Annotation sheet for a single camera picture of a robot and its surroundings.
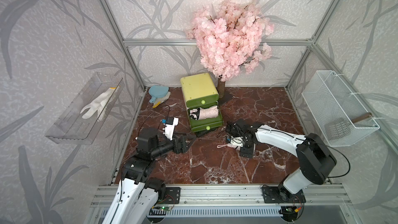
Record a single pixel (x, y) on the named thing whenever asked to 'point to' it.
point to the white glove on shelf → (100, 105)
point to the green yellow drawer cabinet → (201, 100)
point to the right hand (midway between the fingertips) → (245, 145)
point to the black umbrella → (201, 133)
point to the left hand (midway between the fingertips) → (191, 138)
